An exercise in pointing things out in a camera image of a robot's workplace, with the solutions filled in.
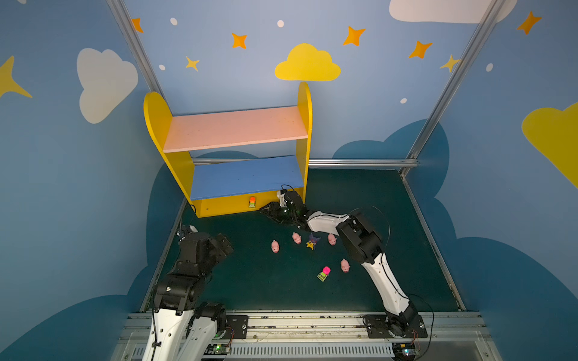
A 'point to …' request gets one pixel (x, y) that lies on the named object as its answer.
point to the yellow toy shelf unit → (215, 190)
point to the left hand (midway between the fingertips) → (224, 242)
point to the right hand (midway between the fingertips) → (263, 210)
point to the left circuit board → (217, 349)
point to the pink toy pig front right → (345, 265)
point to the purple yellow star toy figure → (312, 242)
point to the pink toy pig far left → (275, 246)
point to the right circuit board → (404, 351)
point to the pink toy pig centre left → (296, 238)
